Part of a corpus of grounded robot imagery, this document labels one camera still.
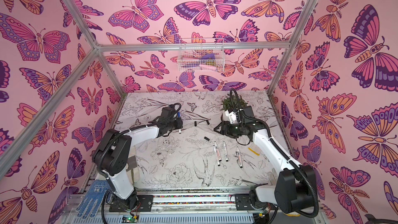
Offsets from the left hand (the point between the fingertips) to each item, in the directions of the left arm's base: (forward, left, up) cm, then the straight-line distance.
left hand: (184, 120), depth 96 cm
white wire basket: (+31, -11, +26) cm, 42 cm away
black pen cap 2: (-9, -14, -7) cm, 18 cm away
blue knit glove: (-43, +42, -7) cm, 60 cm away
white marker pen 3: (-21, -32, -7) cm, 40 cm away
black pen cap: (+2, -7, -8) cm, 10 cm away
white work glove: (-47, -53, -6) cm, 71 cm away
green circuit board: (-50, +22, -9) cm, 55 cm away
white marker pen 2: (-21, -25, -7) cm, 33 cm away
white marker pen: (-24, -20, -7) cm, 33 cm away
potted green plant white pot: (+5, -29, +9) cm, 30 cm away
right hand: (-12, -20, +10) cm, 25 cm away
